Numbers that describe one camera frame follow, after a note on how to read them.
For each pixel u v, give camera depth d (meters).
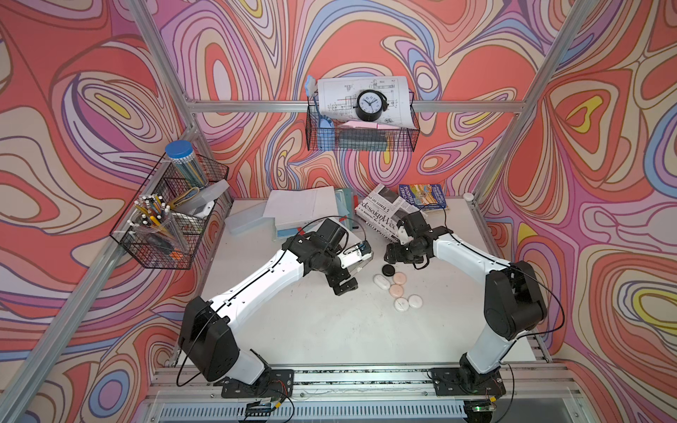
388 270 0.95
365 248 0.68
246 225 1.11
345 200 1.15
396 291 0.91
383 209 1.07
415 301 0.88
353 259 0.69
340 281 0.68
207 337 0.40
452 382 0.72
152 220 0.57
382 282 0.93
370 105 0.80
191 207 0.73
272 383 0.73
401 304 0.87
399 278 0.93
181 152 0.70
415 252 0.78
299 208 1.11
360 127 0.78
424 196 1.15
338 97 0.84
